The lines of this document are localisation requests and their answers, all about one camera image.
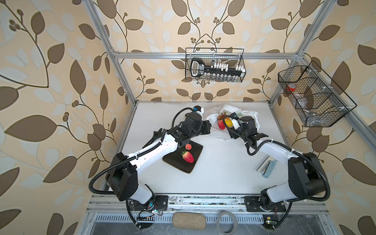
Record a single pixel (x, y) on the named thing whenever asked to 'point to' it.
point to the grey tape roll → (235, 221)
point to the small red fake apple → (188, 146)
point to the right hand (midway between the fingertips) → (234, 127)
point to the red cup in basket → (291, 87)
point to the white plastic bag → (223, 134)
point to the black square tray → (175, 158)
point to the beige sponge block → (189, 221)
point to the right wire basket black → (318, 101)
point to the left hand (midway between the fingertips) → (214, 123)
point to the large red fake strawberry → (187, 156)
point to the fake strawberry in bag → (221, 124)
